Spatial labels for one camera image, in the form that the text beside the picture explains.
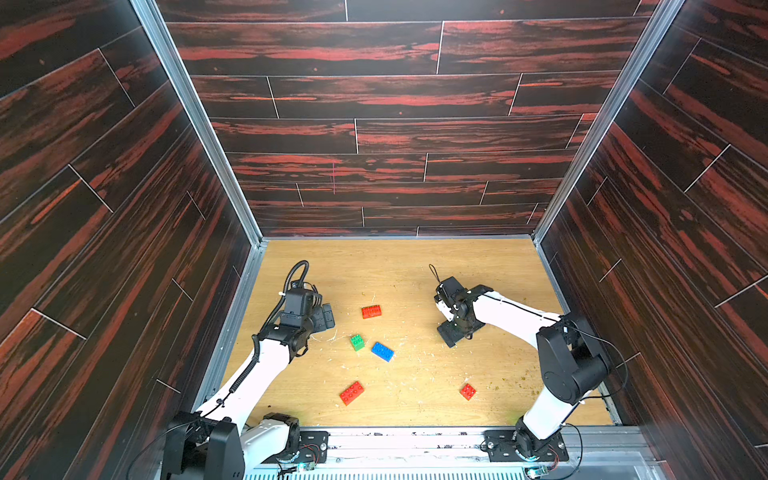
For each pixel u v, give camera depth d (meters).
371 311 0.98
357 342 0.89
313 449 0.73
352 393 0.81
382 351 0.89
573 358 0.47
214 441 0.39
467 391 0.82
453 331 0.81
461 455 0.73
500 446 0.73
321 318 0.77
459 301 0.67
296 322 0.64
